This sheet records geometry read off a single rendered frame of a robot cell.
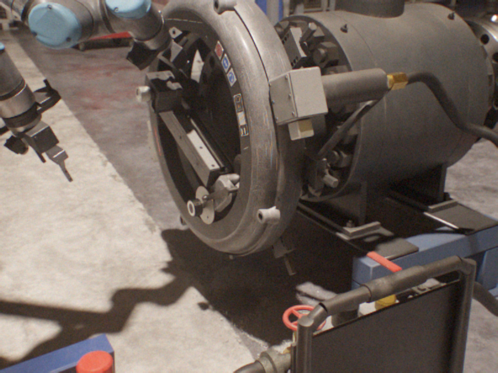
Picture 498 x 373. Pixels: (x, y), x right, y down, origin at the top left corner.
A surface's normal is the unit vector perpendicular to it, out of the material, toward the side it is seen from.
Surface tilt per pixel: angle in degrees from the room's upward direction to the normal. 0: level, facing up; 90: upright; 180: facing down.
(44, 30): 93
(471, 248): 90
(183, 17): 90
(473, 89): 78
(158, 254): 0
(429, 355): 90
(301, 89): 67
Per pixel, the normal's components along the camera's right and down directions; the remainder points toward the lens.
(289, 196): 0.50, 0.54
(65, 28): -0.02, 0.43
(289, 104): -0.85, 0.20
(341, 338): 0.53, 0.32
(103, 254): 0.00, -0.93
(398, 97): 0.51, 0.05
